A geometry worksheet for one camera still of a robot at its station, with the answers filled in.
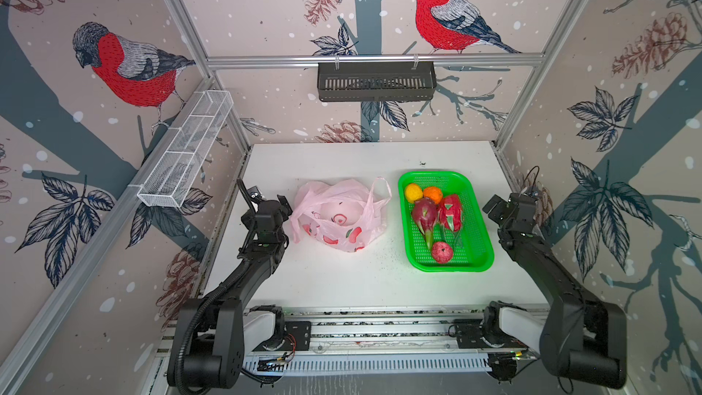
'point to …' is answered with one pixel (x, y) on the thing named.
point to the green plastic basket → (475, 253)
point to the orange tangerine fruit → (434, 193)
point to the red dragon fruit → (454, 212)
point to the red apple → (441, 251)
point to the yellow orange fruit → (413, 192)
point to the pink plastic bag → (342, 213)
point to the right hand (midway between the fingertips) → (506, 208)
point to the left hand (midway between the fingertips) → (264, 201)
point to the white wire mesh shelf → (189, 140)
